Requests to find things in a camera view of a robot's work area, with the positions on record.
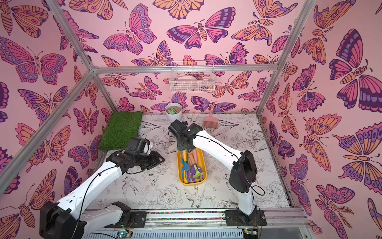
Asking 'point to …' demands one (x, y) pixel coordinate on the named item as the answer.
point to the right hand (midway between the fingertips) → (181, 147)
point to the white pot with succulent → (173, 112)
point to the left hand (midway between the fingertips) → (164, 159)
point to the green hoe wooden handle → (198, 173)
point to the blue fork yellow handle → (185, 167)
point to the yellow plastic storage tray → (179, 162)
